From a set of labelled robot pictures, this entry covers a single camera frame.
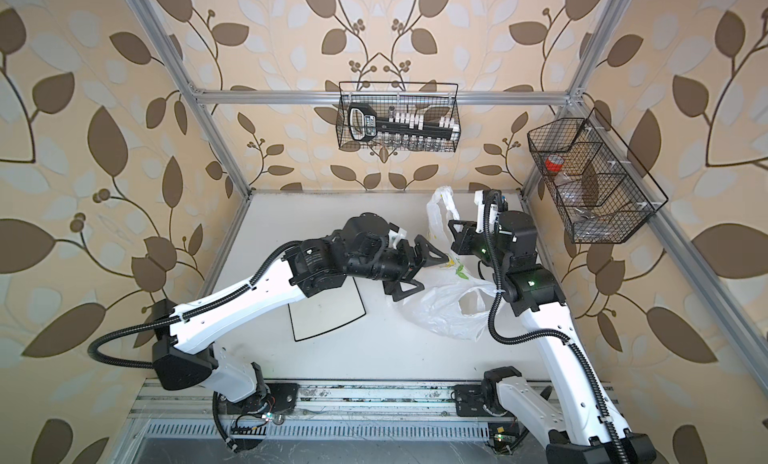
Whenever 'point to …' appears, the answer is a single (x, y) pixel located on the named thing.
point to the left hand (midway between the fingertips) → (443, 271)
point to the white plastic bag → (455, 292)
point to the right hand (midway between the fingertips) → (452, 225)
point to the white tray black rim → (326, 310)
